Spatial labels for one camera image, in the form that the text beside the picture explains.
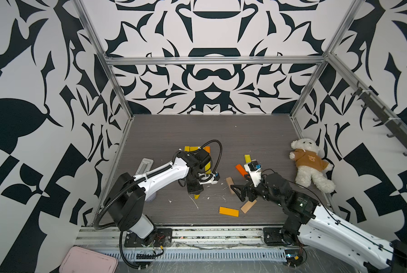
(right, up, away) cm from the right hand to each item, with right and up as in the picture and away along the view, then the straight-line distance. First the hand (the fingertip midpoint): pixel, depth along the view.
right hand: (237, 179), depth 74 cm
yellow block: (-24, +11, +28) cm, 38 cm away
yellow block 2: (-12, +2, +16) cm, 20 cm away
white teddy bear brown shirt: (+41, +3, +16) cm, 44 cm away
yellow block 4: (+11, +5, +25) cm, 28 cm away
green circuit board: (+23, -31, -3) cm, 39 cm away
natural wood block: (0, -6, +16) cm, 17 cm away
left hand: (-18, -5, +9) cm, 21 cm away
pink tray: (-63, -31, -5) cm, 70 cm away
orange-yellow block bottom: (-2, -17, +8) cm, 19 cm away
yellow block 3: (-18, -11, +9) cm, 22 cm away
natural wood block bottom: (+6, -15, +8) cm, 18 cm away
